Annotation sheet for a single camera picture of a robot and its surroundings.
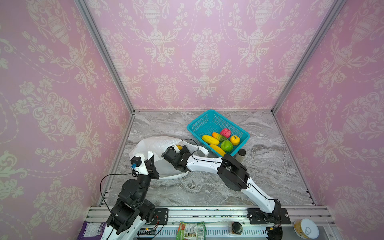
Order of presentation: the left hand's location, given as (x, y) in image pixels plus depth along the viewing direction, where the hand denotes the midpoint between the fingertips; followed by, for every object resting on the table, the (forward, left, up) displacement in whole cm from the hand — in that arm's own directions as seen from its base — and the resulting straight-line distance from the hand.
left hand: (154, 156), depth 68 cm
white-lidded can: (-24, -69, -18) cm, 75 cm away
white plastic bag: (+10, +2, -6) cm, 12 cm away
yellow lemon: (+15, -9, -15) cm, 23 cm away
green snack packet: (-26, -18, -23) cm, 39 cm away
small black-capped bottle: (+12, -46, -15) cm, 50 cm away
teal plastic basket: (+42, -32, -22) cm, 57 cm away
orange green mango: (+26, -35, -20) cm, 48 cm away
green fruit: (+18, -38, -17) cm, 45 cm away
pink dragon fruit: (+28, -39, -18) cm, 51 cm away
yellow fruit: (+23, -45, -19) cm, 53 cm away
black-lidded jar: (-24, -39, -21) cm, 50 cm away
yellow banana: (+16, -33, -20) cm, 42 cm away
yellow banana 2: (+24, -29, -21) cm, 43 cm away
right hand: (+16, -8, -22) cm, 28 cm away
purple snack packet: (-27, +28, -23) cm, 45 cm away
